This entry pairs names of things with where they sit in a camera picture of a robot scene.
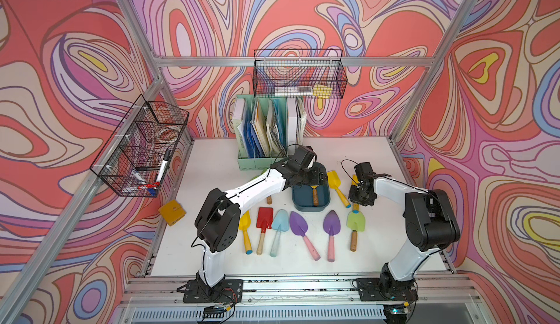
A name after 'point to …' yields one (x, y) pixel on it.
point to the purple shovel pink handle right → (331, 225)
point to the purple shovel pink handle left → (300, 226)
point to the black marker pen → (164, 163)
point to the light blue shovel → (281, 222)
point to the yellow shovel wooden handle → (315, 195)
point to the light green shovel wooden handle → (354, 241)
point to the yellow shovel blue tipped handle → (244, 224)
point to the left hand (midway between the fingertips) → (324, 178)
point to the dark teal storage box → (310, 198)
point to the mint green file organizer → (267, 128)
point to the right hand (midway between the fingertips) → (357, 204)
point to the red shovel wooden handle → (264, 219)
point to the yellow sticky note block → (172, 211)
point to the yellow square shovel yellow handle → (335, 182)
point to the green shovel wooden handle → (269, 200)
